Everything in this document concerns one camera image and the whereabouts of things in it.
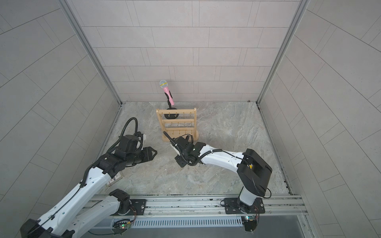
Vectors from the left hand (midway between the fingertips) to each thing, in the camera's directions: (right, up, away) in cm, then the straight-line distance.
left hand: (158, 152), depth 76 cm
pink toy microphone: (-1, +38, +15) cm, 41 cm away
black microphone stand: (0, +18, +37) cm, 41 cm away
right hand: (+11, -6, +6) cm, 13 cm away
